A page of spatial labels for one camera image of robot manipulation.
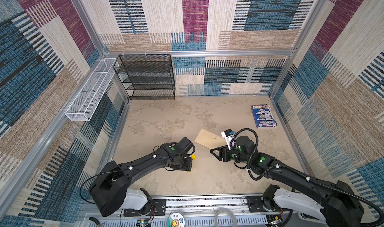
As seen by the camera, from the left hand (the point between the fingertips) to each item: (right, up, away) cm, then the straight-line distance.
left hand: (189, 165), depth 82 cm
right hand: (+13, +8, -4) cm, 16 cm away
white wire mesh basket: (-49, +31, -11) cm, 59 cm away
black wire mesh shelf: (-31, +54, +27) cm, 68 cm away
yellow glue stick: (+1, -3, +1) cm, 4 cm away
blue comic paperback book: (+51, +26, +23) cm, 61 cm away
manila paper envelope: (+14, +11, +15) cm, 23 cm away
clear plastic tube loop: (+18, -19, -8) cm, 27 cm away
